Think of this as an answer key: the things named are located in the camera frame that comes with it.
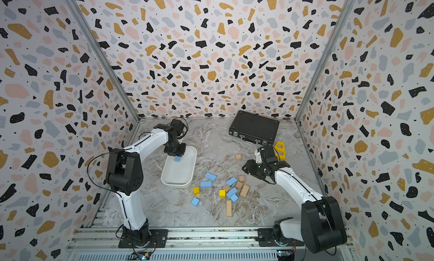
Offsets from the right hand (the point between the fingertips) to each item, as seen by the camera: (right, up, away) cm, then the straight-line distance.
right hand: (246, 169), depth 87 cm
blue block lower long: (-8, -12, -1) cm, 14 cm away
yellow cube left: (-26, -11, -1) cm, 28 cm away
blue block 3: (-8, -8, +5) cm, 12 cm away
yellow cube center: (-12, -12, -1) cm, 17 cm away
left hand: (-35, +7, +8) cm, 37 cm away
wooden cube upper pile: (-2, -6, +4) cm, 7 cm away
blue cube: (-26, -15, -4) cm, 30 cm away
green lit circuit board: (-46, -32, -17) cm, 58 cm away
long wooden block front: (-9, -18, -5) cm, 21 cm away
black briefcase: (+7, +22, +23) cm, 32 cm away
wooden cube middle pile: (-4, -9, +2) cm, 10 cm away
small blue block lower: (-6, -14, -3) cm, 15 cm away
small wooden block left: (-10, -10, +1) cm, 14 cm away
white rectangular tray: (-36, -4, +5) cm, 36 cm away
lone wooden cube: (-3, +4, +13) cm, 14 cm away
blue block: (-37, +5, +4) cm, 37 cm away
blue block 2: (-19, -5, +6) cm, 20 cm away
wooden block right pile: (-1, -11, 0) cm, 11 cm away
